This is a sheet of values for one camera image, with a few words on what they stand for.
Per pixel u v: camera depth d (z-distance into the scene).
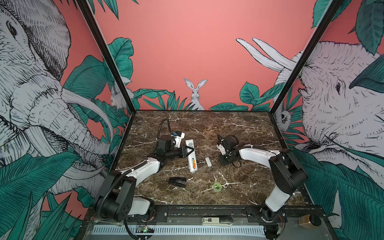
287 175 0.47
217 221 0.69
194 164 0.83
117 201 0.42
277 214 0.62
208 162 0.93
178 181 0.84
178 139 0.79
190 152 0.82
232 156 0.69
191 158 0.82
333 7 0.69
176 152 0.75
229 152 0.74
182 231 0.70
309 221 0.66
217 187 0.84
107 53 0.86
